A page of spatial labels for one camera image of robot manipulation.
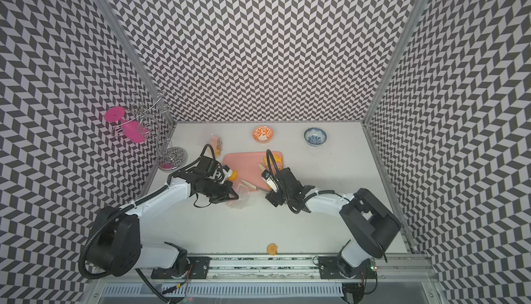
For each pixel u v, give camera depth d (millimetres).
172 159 1014
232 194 806
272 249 770
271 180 770
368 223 457
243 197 830
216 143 1042
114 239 423
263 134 1113
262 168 1008
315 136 1087
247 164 1010
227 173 816
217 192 736
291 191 680
